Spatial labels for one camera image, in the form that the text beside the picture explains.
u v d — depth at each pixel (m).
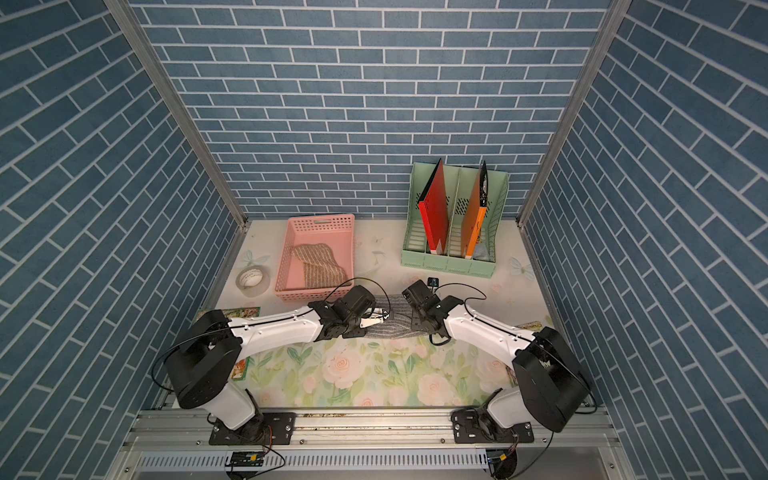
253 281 1.01
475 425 0.74
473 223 0.86
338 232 1.16
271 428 0.73
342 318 0.67
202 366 0.44
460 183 1.05
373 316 0.75
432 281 0.80
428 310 0.65
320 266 1.03
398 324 0.89
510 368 0.83
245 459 0.72
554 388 0.43
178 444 0.72
